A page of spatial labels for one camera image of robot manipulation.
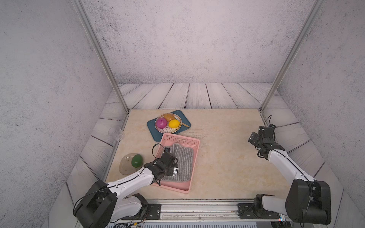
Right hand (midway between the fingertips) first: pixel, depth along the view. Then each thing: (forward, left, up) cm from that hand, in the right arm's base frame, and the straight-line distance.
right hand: (262, 138), depth 86 cm
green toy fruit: (-10, +76, -9) cm, 78 cm away
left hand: (-14, +55, -10) cm, 58 cm away
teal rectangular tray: (+9, +67, -10) cm, 68 cm away
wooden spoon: (+21, +48, -13) cm, 53 cm away
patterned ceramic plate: (+16, +60, -12) cm, 63 cm away
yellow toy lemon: (+18, +55, -7) cm, 59 cm away
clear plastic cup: (+11, +96, -8) cm, 97 cm away
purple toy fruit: (+17, +64, -6) cm, 67 cm away
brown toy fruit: (+25, +60, -8) cm, 65 cm away
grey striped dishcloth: (-6, +47, -12) cm, 49 cm away
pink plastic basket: (+5, +59, -10) cm, 60 cm away
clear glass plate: (-13, +83, -11) cm, 85 cm away
